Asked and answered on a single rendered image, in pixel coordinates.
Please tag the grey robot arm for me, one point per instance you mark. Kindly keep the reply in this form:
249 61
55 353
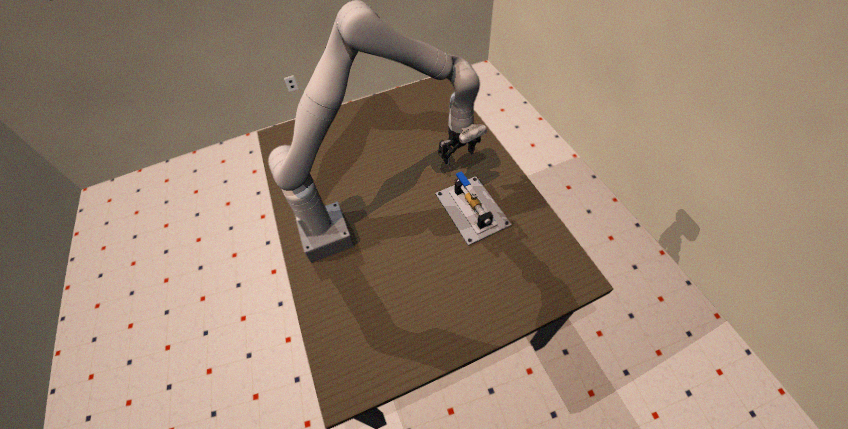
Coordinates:
358 26

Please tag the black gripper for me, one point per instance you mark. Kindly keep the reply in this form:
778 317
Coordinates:
453 140

